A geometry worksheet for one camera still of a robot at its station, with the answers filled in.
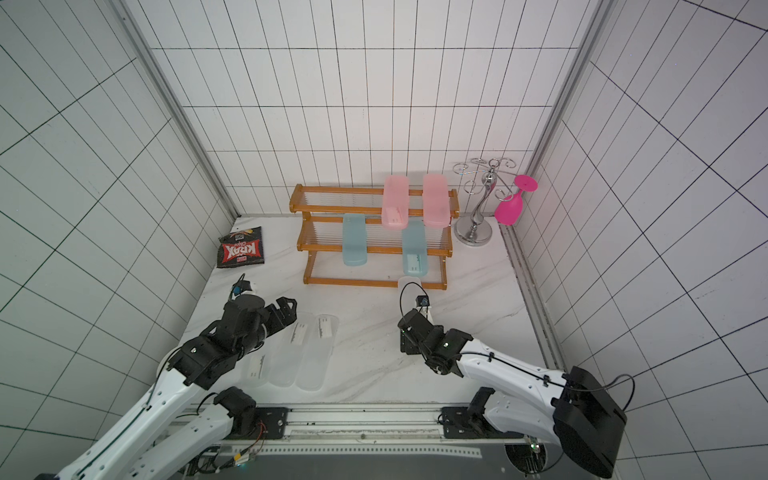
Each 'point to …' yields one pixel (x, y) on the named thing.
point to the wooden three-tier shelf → (319, 237)
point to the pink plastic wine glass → (508, 210)
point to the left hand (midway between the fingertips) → (281, 315)
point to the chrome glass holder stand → (474, 233)
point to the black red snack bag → (244, 247)
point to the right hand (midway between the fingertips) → (405, 335)
